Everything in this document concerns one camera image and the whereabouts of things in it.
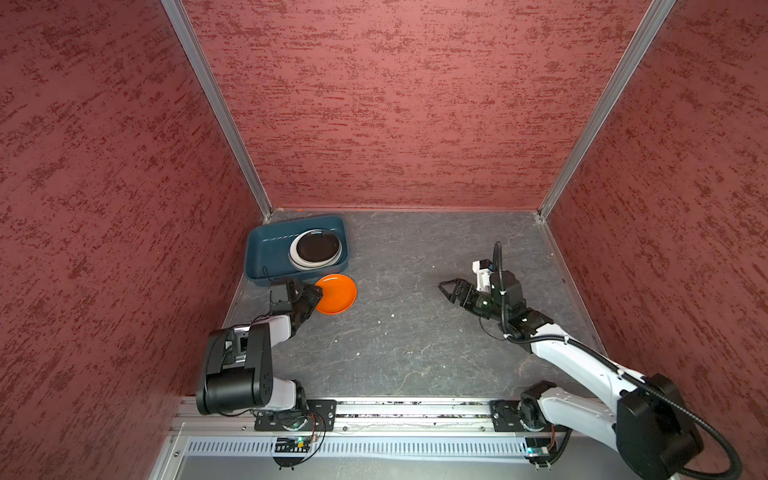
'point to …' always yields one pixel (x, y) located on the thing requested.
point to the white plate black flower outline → (309, 265)
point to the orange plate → (339, 294)
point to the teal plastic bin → (267, 259)
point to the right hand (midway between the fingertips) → (444, 297)
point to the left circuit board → (292, 445)
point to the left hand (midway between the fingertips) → (321, 297)
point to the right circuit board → (538, 446)
